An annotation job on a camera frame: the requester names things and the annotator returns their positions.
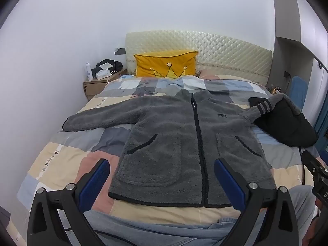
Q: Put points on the blue jeans of person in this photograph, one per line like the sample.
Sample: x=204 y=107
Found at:
x=117 y=231

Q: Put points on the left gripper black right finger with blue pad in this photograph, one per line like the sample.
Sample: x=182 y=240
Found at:
x=279 y=226

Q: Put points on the pink pillow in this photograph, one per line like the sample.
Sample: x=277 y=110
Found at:
x=208 y=75

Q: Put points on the wooden bedside table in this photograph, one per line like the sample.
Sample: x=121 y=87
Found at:
x=95 y=87

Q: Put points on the yellow crown pillow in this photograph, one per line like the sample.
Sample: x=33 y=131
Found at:
x=166 y=64

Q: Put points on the black folded garment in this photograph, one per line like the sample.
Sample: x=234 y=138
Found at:
x=282 y=123

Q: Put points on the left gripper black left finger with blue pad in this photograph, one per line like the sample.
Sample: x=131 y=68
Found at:
x=45 y=226

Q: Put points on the grey wardrobe cabinet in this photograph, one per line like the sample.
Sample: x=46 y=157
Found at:
x=300 y=49

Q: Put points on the black bag on nightstand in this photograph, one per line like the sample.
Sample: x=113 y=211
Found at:
x=110 y=64

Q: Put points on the grey fleece zip jacket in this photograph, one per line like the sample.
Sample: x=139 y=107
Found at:
x=168 y=158

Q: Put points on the white box on nightstand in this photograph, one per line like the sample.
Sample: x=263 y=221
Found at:
x=101 y=74

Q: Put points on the grey wall socket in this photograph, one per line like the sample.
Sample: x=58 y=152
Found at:
x=120 y=51

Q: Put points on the blue towel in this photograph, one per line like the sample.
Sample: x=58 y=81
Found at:
x=298 y=91

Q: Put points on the cream quilted headboard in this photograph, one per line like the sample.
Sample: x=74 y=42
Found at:
x=218 y=54

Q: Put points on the white spray bottle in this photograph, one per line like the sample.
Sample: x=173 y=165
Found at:
x=89 y=72

